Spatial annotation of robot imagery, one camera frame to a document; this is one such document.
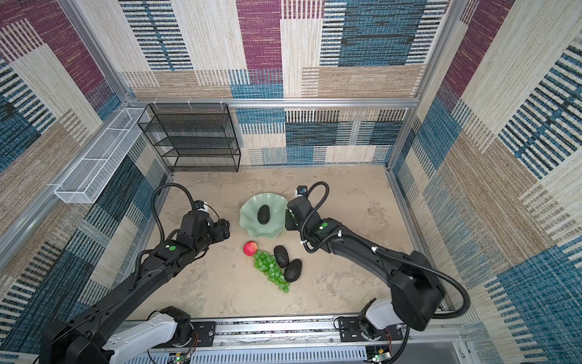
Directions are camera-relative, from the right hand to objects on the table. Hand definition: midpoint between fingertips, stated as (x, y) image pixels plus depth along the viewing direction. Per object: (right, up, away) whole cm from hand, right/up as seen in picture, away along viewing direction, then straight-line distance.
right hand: (294, 216), depth 84 cm
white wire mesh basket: (-64, +12, -14) cm, 66 cm away
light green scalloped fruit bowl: (-19, -1, +14) cm, 24 cm away
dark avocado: (-13, -1, +14) cm, 19 cm away
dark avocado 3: (0, -19, -3) cm, 19 cm away
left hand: (-26, -2, -2) cm, 26 cm away
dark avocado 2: (-4, -15, +3) cm, 16 cm away
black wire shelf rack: (-48, +34, +25) cm, 64 cm away
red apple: (-17, -13, +5) cm, 22 cm away
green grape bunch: (-10, -17, 0) cm, 20 cm away
